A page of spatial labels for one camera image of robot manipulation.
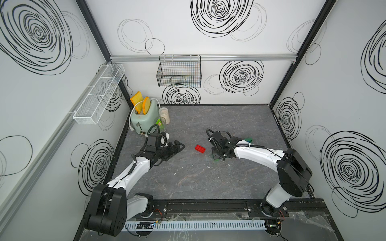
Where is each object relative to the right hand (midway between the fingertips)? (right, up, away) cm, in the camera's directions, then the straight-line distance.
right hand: (217, 153), depth 87 cm
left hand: (-22, +3, -4) cm, 22 cm away
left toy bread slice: (-51, +34, +8) cm, 62 cm away
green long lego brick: (0, -5, +3) cm, 6 cm away
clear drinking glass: (-36, +13, +17) cm, 42 cm away
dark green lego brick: (+23, +7, +11) cm, 26 cm away
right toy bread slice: (-43, +29, +4) cm, 52 cm away
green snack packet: (-38, +18, +15) cm, 44 cm away
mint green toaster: (-47, +18, +4) cm, 50 cm away
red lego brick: (-10, +1, +7) cm, 12 cm away
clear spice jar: (-34, +23, +15) cm, 44 cm away
